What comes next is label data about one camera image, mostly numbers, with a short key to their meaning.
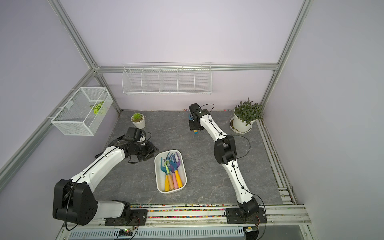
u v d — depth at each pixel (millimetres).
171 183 825
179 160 897
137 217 738
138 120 1052
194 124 946
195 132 1060
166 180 839
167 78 1006
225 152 669
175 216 754
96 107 811
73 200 409
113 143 597
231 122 1120
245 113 922
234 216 740
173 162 959
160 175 866
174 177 843
